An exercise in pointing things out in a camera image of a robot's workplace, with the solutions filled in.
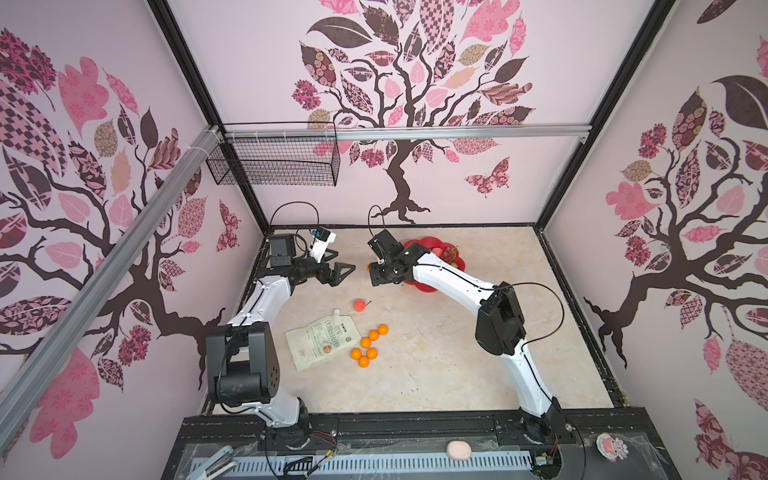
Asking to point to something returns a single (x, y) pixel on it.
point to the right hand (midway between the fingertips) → (376, 270)
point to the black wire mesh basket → (279, 153)
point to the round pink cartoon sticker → (611, 448)
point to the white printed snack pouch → (322, 338)
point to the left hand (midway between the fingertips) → (344, 262)
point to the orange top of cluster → (382, 329)
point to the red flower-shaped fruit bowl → (433, 243)
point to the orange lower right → (372, 353)
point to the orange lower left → (355, 354)
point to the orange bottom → (363, 362)
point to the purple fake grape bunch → (450, 253)
